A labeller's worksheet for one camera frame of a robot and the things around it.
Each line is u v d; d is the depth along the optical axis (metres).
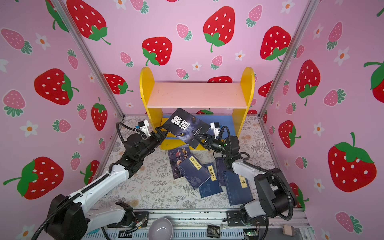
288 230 0.69
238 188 0.82
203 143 0.71
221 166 0.90
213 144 0.70
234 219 0.73
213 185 0.84
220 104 0.70
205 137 0.73
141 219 0.72
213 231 0.69
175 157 0.95
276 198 0.43
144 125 0.70
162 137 0.66
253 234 0.70
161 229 0.70
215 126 0.74
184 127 0.76
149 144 0.66
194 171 0.88
